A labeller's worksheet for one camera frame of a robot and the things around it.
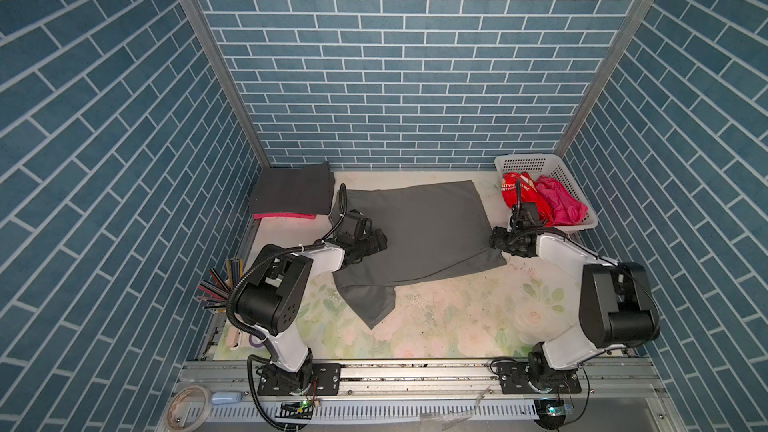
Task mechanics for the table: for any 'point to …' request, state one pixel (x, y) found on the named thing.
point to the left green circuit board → (295, 410)
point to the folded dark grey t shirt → (305, 189)
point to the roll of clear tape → (202, 419)
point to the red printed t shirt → (528, 193)
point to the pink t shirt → (564, 209)
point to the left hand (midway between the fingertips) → (379, 241)
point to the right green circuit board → (552, 412)
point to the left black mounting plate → (316, 379)
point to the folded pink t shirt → (284, 215)
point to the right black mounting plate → (514, 379)
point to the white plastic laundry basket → (554, 167)
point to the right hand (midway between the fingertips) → (498, 237)
